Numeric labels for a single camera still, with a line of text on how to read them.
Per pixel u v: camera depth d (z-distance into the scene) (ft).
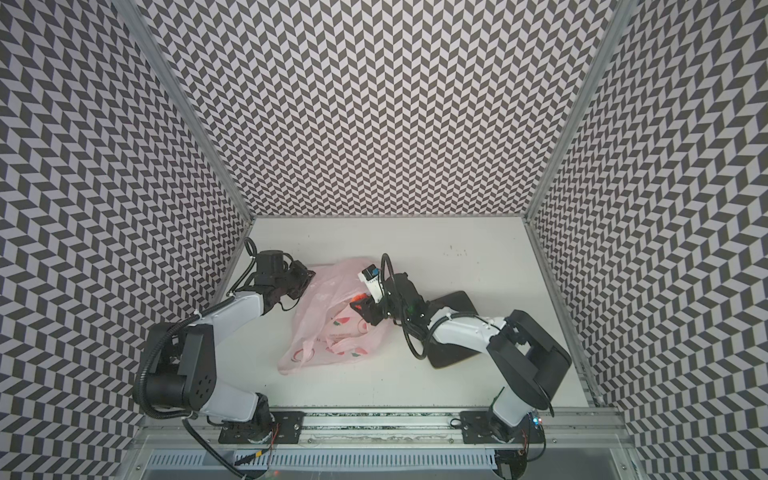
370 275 2.37
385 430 2.42
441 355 2.71
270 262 2.33
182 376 1.44
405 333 2.22
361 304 2.58
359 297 2.58
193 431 2.13
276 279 2.33
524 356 1.53
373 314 2.38
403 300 2.07
